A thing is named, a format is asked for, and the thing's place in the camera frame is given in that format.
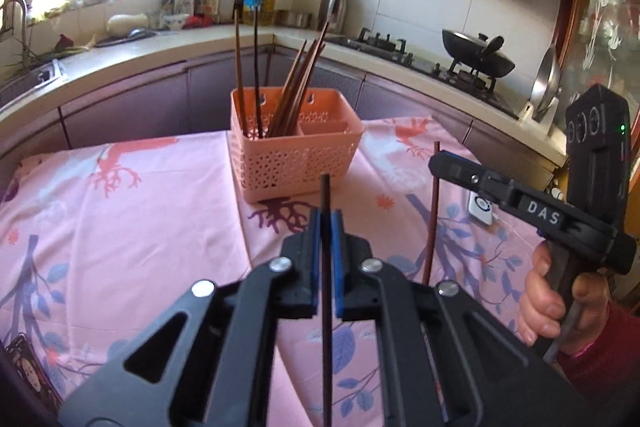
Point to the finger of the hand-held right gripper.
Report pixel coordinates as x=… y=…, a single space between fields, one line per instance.
x=460 y=172

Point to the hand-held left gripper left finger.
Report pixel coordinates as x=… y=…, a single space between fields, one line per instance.
x=316 y=267

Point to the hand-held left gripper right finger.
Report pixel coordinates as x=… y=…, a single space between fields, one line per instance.
x=338 y=267

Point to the reddish brown single chopstick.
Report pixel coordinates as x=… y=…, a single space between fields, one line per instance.
x=431 y=232

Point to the dark slender chopstick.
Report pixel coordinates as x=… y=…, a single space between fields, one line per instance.
x=327 y=357

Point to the pink plastic utensil basket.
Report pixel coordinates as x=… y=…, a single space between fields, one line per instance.
x=295 y=167

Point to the group of wooden chopsticks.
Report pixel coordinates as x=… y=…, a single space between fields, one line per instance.
x=290 y=97

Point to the person's right forearm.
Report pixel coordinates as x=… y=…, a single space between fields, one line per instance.
x=610 y=357

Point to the person's right hand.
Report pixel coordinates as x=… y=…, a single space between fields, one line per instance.
x=590 y=292

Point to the small white round-button device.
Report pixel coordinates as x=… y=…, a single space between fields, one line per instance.
x=481 y=209

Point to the steel wok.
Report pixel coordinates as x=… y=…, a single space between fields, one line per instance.
x=546 y=82

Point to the black gas stove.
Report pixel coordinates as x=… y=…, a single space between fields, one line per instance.
x=425 y=62

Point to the black wok with lid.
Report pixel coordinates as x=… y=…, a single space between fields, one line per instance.
x=475 y=54

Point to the glass door with fish decal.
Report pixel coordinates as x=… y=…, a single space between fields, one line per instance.
x=605 y=7

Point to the pink floral tablecloth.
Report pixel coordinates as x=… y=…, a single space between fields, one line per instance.
x=150 y=217

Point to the steel electric kettle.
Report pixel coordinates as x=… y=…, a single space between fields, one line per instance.
x=336 y=9

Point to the small steel pot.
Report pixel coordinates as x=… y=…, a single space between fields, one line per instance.
x=294 y=19

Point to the kitchen counter with purple cabinets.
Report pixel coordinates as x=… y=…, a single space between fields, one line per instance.
x=125 y=107

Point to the red cloth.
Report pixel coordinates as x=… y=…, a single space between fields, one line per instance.
x=197 y=22

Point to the white patterned bowl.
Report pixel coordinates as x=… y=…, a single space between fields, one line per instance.
x=175 y=22

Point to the smartphone with lit screen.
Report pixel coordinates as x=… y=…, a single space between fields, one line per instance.
x=27 y=367

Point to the pale white gourd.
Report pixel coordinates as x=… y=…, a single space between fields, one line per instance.
x=127 y=23

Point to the steel kitchen sink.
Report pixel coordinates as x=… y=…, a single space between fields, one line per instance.
x=30 y=79

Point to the steel kitchen faucet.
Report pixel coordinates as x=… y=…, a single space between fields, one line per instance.
x=20 y=7

